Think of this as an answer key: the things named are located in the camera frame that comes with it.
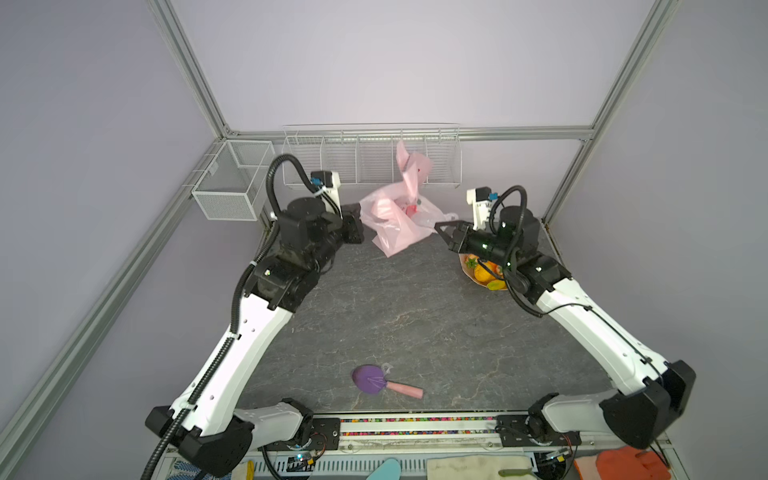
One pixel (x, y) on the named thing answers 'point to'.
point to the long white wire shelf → (365, 154)
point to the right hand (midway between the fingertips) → (433, 229)
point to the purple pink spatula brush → (371, 379)
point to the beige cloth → (476, 467)
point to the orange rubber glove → (625, 463)
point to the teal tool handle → (388, 470)
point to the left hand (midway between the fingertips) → (363, 211)
